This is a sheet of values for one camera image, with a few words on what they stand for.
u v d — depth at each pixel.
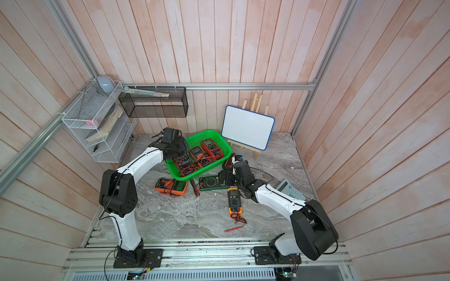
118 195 0.52
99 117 0.78
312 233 0.43
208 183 0.95
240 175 0.69
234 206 0.85
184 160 0.92
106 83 0.82
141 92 0.91
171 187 0.89
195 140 1.09
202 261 0.73
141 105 1.05
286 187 0.92
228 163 1.01
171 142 0.75
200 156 1.03
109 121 0.82
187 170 0.98
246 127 0.97
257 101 0.92
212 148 1.05
